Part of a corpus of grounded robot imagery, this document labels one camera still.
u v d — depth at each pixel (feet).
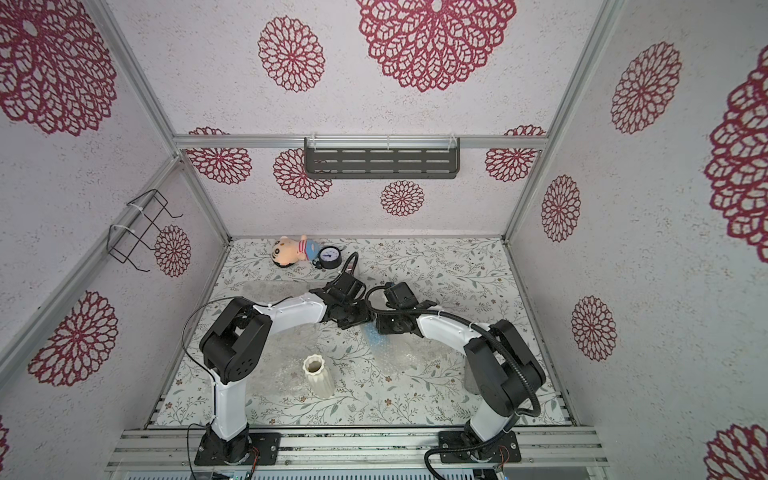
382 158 3.12
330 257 3.70
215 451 2.08
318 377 2.33
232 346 1.69
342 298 2.52
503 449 2.38
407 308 2.34
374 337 2.87
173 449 2.45
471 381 2.75
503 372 1.50
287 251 3.48
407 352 2.85
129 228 2.44
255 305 1.81
